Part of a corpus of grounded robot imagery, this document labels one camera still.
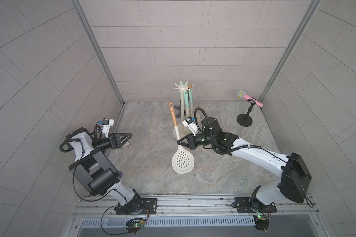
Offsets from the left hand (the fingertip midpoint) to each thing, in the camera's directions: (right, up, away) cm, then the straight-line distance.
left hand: (127, 132), depth 75 cm
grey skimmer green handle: (+26, +13, +7) cm, 30 cm away
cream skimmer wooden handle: (+29, -12, -7) cm, 32 cm away
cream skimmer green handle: (+31, +15, -1) cm, 34 cm away
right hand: (+27, -5, -5) cm, 28 cm away
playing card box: (-6, -10, +16) cm, 20 cm away
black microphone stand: (+72, +6, +29) cm, 78 cm away
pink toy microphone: (+66, +22, +18) cm, 72 cm away
